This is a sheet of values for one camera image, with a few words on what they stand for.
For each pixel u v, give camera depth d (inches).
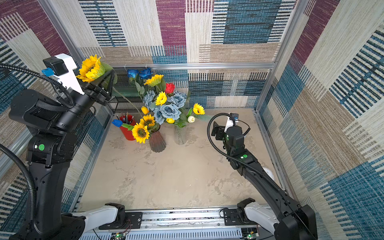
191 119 28.1
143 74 29.8
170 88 30.4
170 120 28.1
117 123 27.4
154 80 28.1
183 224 28.7
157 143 35.8
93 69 15.3
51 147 13.4
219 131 26.5
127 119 38.0
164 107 28.1
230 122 25.6
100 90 15.9
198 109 29.8
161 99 28.7
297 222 15.0
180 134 37.9
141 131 27.1
